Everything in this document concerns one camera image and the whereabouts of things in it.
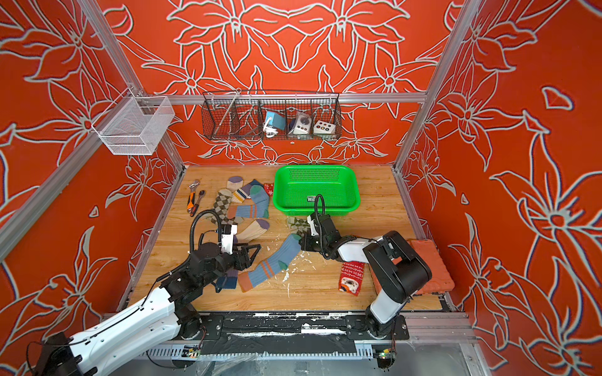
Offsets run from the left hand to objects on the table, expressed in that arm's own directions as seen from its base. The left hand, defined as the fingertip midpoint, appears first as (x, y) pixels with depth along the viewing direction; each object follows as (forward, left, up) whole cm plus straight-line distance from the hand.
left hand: (255, 245), depth 77 cm
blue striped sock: (-2, -5, -13) cm, 14 cm away
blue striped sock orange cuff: (+24, +5, -13) cm, 28 cm away
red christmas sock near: (-4, -34, -13) cm, 37 cm away
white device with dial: (+44, -14, +19) cm, 50 cm away
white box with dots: (+46, -22, +16) cm, 54 cm away
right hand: (+7, -12, -11) cm, 18 cm away
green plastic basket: (+37, -10, -13) cm, 41 cm away
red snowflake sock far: (+35, +2, -12) cm, 37 cm away
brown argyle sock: (+24, +22, -12) cm, 35 cm away
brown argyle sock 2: (+16, -14, -11) cm, 24 cm away
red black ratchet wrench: (+30, +33, -11) cm, 46 cm away
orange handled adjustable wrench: (+28, +38, -12) cm, 49 cm away
